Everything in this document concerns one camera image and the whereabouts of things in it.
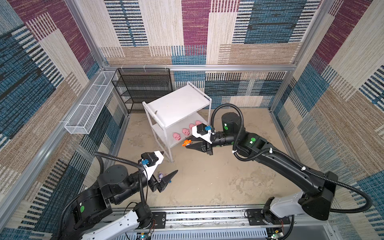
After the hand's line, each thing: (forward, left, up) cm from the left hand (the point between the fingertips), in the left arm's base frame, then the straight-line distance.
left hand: (169, 160), depth 55 cm
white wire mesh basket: (+21, +43, -3) cm, 48 cm away
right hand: (+8, -7, -2) cm, 10 cm away
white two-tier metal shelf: (+26, +1, -4) cm, 27 cm away
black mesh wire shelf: (+63, +30, -14) cm, 72 cm away
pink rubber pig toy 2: (+35, -12, -21) cm, 42 cm away
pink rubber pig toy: (+23, 0, -18) cm, 29 cm away
